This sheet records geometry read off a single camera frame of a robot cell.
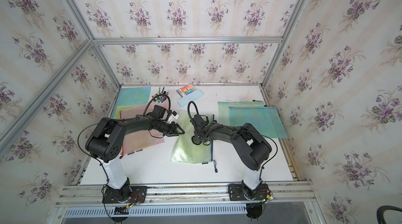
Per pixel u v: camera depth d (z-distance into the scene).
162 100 0.98
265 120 1.02
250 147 0.48
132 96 1.16
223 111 1.05
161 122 0.83
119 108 1.07
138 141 0.86
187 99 1.10
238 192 0.73
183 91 1.15
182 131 0.89
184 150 0.86
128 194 0.70
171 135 0.84
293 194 0.75
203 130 0.70
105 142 0.50
